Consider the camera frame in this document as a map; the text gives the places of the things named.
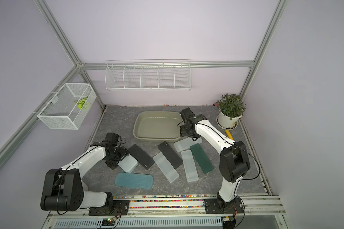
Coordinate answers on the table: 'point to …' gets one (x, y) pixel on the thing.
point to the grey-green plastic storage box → (157, 126)
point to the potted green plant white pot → (231, 108)
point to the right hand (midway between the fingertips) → (187, 132)
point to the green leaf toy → (82, 103)
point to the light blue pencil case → (134, 180)
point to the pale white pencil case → (128, 163)
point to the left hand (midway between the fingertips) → (125, 159)
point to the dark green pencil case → (201, 158)
